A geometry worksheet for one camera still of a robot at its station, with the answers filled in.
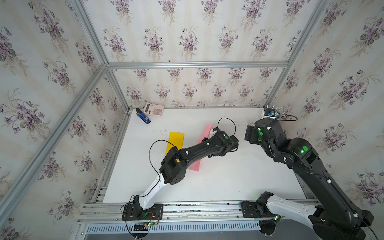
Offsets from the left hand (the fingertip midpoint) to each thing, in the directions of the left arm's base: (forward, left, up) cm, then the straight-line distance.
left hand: (202, 148), depth 86 cm
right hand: (-4, -23, +24) cm, 33 cm away
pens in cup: (+25, -53, +3) cm, 58 cm away
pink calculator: (+39, +36, -7) cm, 54 cm away
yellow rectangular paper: (+12, +16, -11) cm, 23 cm away
